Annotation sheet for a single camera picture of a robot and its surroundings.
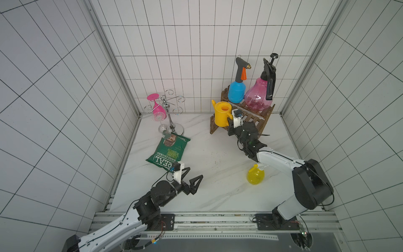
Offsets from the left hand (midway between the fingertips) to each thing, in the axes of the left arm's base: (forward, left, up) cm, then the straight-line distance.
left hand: (193, 174), depth 75 cm
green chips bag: (+17, +16, -8) cm, 25 cm away
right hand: (+28, -16, +11) cm, 34 cm away
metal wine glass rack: (+39, +14, -12) cm, 43 cm away
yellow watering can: (+28, -15, +15) cm, 35 cm away
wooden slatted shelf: (+35, -39, +3) cm, 53 cm away
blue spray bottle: (+39, -23, +22) cm, 50 cm away
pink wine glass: (+37, +23, +6) cm, 44 cm away
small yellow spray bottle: (+4, -34, -11) cm, 36 cm away
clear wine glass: (+25, +19, +5) cm, 32 cm away
